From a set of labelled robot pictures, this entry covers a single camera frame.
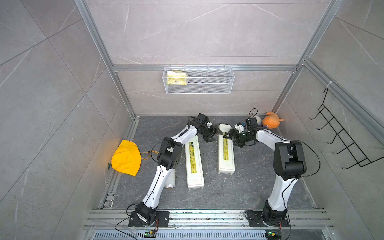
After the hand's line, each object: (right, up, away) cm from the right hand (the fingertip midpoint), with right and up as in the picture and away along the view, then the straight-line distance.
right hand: (228, 139), depth 96 cm
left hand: (-4, +3, +1) cm, 5 cm away
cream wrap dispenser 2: (-3, -9, -9) cm, 13 cm away
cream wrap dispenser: (-22, -16, -15) cm, 31 cm away
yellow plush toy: (-67, -13, -1) cm, 68 cm away
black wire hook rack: (+46, -3, -34) cm, 58 cm away
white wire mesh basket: (-20, +40, +5) cm, 45 cm away
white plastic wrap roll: (-36, -22, -15) cm, 45 cm away
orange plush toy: (+34, +13, +11) cm, 39 cm away
